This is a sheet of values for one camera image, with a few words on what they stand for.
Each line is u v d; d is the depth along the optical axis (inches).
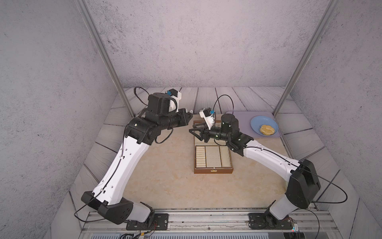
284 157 19.2
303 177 17.9
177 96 22.5
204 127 25.9
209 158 35.2
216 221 29.3
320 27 30.2
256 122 44.7
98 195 15.0
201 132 25.7
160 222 28.8
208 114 25.1
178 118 21.9
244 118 47.6
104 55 34.1
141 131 16.5
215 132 25.7
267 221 25.3
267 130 42.1
